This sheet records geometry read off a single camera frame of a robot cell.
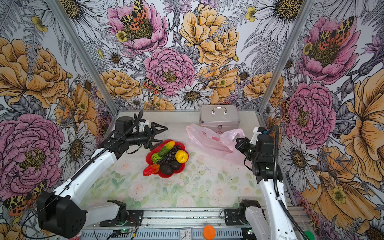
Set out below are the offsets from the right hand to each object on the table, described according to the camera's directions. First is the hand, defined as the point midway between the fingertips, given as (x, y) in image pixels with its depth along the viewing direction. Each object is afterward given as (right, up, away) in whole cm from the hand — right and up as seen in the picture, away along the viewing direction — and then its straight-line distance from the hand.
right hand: (235, 143), depth 74 cm
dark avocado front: (-36, -16, +11) cm, 41 cm away
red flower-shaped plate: (-47, -14, +17) cm, 52 cm away
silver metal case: (-5, +13, +25) cm, 29 cm away
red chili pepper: (-43, -15, +7) cm, 46 cm away
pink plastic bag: (-5, -1, +5) cm, 7 cm away
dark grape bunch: (-34, -10, +15) cm, 39 cm away
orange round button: (-14, -36, -10) cm, 40 cm away
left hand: (-34, +2, 0) cm, 34 cm away
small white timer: (-24, -41, -5) cm, 48 cm away
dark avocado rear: (-32, -14, +13) cm, 37 cm away
